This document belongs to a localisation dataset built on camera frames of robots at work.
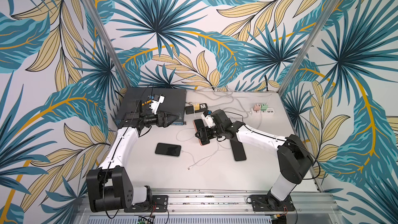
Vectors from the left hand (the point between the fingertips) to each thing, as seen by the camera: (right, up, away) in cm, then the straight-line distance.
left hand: (173, 117), depth 76 cm
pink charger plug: (+50, +5, +27) cm, 58 cm away
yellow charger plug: (+11, +5, +28) cm, 30 cm away
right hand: (+9, -14, +6) cm, 17 cm away
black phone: (+35, -20, +14) cm, 43 cm away
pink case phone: (+11, -5, +12) cm, 17 cm away
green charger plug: (+56, +5, +28) cm, 62 cm away
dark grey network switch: (-6, +9, +38) cm, 39 cm away
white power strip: (+61, +2, +31) cm, 68 cm away
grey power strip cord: (+39, +11, +42) cm, 58 cm away
